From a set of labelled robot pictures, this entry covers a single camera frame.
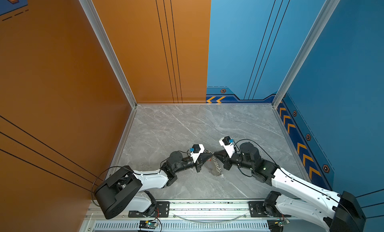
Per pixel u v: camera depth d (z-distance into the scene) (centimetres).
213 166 76
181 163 62
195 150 64
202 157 68
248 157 57
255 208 73
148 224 71
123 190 44
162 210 74
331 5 71
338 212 40
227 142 63
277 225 70
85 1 70
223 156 67
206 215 73
